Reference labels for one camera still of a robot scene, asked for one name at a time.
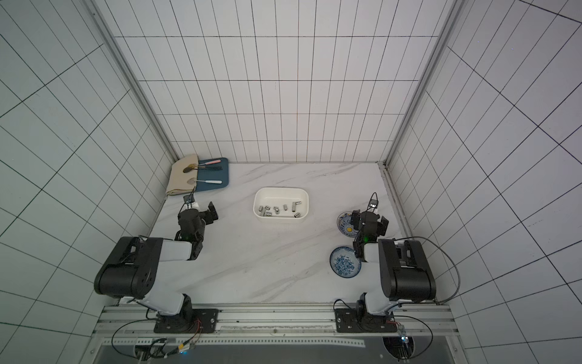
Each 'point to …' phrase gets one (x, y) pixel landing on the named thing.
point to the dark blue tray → (214, 175)
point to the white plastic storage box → (281, 203)
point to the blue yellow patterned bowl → (344, 224)
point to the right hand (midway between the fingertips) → (364, 210)
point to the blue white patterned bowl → (344, 262)
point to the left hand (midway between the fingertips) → (201, 207)
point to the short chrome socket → (298, 202)
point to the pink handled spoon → (211, 162)
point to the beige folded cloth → (184, 174)
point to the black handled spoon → (194, 166)
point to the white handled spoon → (192, 180)
